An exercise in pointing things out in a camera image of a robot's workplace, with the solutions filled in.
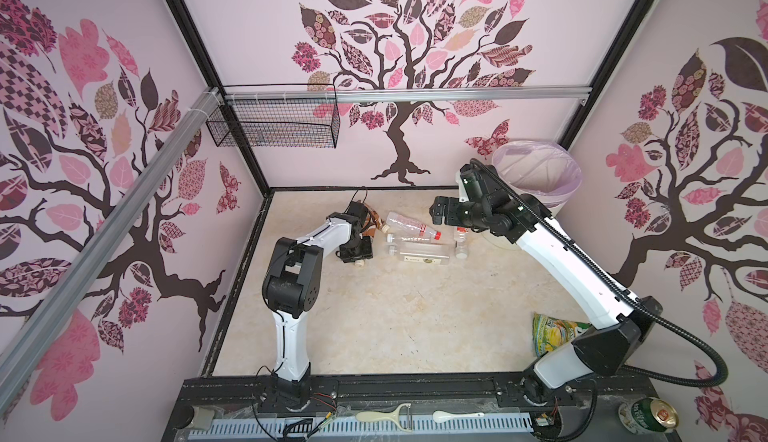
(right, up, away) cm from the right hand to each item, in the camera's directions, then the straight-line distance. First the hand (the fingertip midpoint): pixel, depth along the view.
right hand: (445, 207), depth 75 cm
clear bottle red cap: (-12, -4, +29) cm, 32 cm away
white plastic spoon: (-2, -51, -4) cm, 51 cm away
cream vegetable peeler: (-20, -51, -4) cm, 55 cm away
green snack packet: (+30, -35, +6) cm, 47 cm away
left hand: (-23, -17, +23) cm, 37 cm away
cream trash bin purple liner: (+36, +14, +23) cm, 45 cm away
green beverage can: (+42, -45, -13) cm, 62 cm away
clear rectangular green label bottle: (-4, -14, +24) cm, 27 cm away
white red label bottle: (+11, -11, +27) cm, 31 cm away
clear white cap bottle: (-2, -11, +26) cm, 28 cm away
